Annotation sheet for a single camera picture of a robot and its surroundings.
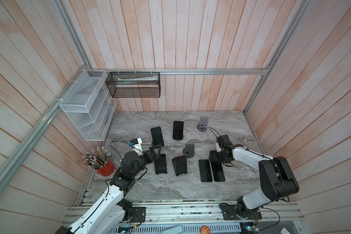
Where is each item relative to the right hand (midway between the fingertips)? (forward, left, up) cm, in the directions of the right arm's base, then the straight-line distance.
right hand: (214, 157), depth 95 cm
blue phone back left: (+9, +38, +10) cm, 41 cm away
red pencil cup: (-15, +63, +12) cm, 66 cm away
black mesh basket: (+46, +57, +25) cm, 78 cm away
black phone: (-9, +7, -2) cm, 11 cm away
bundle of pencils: (-9, +71, +13) cm, 72 cm away
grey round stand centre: (+5, +16, 0) cm, 17 cm away
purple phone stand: (+23, +6, +4) cm, 24 cm away
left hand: (-6, +35, +19) cm, 40 cm away
